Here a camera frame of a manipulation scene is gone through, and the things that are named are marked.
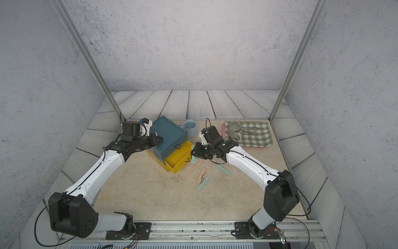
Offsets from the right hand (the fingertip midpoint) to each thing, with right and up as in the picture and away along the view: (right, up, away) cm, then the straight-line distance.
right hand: (192, 153), depth 79 cm
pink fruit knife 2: (+4, -15, +13) cm, 20 cm away
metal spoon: (+41, +12, +36) cm, 56 cm away
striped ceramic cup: (+28, +12, +32) cm, 44 cm away
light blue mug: (-4, +14, +31) cm, 35 cm away
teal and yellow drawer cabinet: (-10, +8, +4) cm, 13 cm away
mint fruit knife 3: (+5, -19, +10) cm, 22 cm away
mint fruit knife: (+1, -2, -1) cm, 2 cm away
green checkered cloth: (+47, +6, +29) cm, 55 cm away
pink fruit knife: (+5, -4, -2) cm, 6 cm away
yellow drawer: (-8, -4, +10) cm, 13 cm away
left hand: (-14, +7, +3) cm, 16 cm away
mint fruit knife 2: (+18, -12, +15) cm, 26 cm away
